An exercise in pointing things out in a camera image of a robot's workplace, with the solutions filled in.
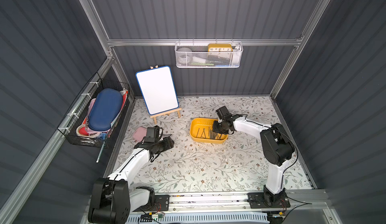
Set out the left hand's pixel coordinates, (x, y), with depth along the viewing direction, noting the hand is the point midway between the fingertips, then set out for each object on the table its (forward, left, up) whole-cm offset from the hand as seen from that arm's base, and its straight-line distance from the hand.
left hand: (170, 143), depth 87 cm
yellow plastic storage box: (+12, -19, -6) cm, 23 cm away
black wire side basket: (-5, +36, +27) cm, 45 cm away
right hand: (+13, -29, -2) cm, 32 cm away
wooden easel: (+21, +12, -2) cm, 25 cm away
